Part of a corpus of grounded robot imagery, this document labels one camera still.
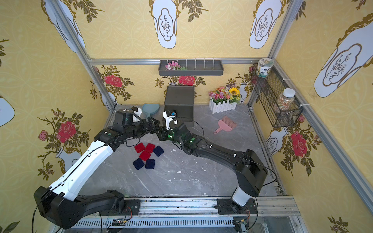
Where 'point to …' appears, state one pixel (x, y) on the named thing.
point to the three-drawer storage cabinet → (181, 98)
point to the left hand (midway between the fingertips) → (150, 124)
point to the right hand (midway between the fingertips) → (159, 124)
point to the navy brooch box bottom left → (138, 163)
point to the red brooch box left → (139, 147)
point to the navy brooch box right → (158, 151)
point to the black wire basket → (268, 91)
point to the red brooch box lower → (144, 156)
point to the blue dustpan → (150, 108)
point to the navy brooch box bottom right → (150, 164)
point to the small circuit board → (118, 222)
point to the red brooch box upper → (150, 147)
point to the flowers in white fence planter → (224, 99)
